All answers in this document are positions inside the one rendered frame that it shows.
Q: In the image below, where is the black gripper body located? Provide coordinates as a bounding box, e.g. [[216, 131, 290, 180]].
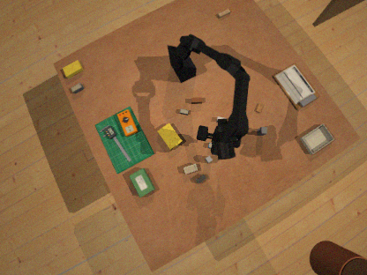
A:
[[197, 125, 241, 148]]

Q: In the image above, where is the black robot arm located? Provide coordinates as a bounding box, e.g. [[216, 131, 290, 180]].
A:
[[173, 34, 251, 160]]

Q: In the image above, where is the grey digital caliper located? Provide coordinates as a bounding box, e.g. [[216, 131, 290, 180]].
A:
[[100, 126, 130, 159]]

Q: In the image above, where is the green cutting mat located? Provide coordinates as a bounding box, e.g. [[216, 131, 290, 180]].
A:
[[95, 107, 154, 174]]

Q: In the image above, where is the yellow rectangular block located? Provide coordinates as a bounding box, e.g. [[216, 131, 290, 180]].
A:
[[63, 60, 83, 78], [158, 123, 183, 150]]

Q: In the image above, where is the orange rectangular block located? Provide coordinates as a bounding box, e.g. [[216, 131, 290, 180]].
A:
[[117, 109, 138, 137]]

